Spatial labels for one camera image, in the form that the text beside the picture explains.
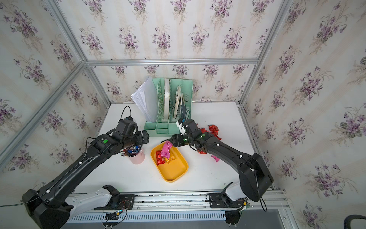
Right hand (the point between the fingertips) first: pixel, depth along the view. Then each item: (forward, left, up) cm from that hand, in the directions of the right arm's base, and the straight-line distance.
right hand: (175, 139), depth 82 cm
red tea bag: (-8, +10, -11) cm, 16 cm away
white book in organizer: (+25, +7, +10) cm, 27 cm away
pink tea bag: (-4, +6, -6) cm, 9 cm away
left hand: (-3, +16, +6) cm, 18 cm away
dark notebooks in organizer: (+28, -1, -5) cm, 28 cm away
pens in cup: (-6, +26, -4) cm, 27 cm away
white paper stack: (+26, +21, +11) cm, 35 cm away
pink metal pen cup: (-7, +24, -12) cm, 27 cm away
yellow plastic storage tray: (-12, +1, -15) cm, 19 cm away
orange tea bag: (-8, +5, -10) cm, 14 cm away
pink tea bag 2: (-6, -25, -11) cm, 28 cm away
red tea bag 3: (+15, -26, -12) cm, 32 cm away
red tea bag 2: (-1, -16, -13) cm, 20 cm away
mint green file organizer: (+14, +8, -9) cm, 18 cm away
